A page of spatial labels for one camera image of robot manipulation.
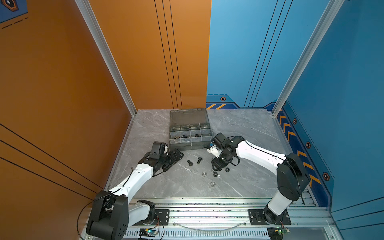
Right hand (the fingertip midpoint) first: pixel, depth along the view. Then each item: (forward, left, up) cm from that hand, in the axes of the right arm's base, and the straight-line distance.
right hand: (216, 165), depth 84 cm
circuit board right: (-31, -27, -8) cm, 41 cm away
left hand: (+5, +21, +2) cm, 22 cm away
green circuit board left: (-30, +34, -7) cm, 46 cm away
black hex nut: (0, -8, -6) cm, 10 cm away
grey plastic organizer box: (+28, +16, -1) cm, 32 cm away
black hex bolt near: (+7, +9, -5) cm, 13 cm away
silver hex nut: (-2, +7, -5) cm, 9 cm away
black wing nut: (-2, 0, -6) cm, 6 cm away
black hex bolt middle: (+4, +15, -5) cm, 16 cm away
